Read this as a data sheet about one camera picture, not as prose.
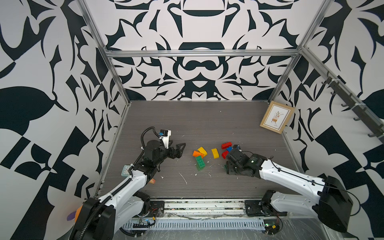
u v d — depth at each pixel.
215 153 0.92
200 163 0.80
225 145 0.92
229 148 0.93
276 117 0.99
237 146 0.76
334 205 0.40
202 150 0.94
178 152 0.74
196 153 0.92
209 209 0.76
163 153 0.70
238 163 0.62
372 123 0.53
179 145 0.73
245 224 0.71
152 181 0.81
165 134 0.72
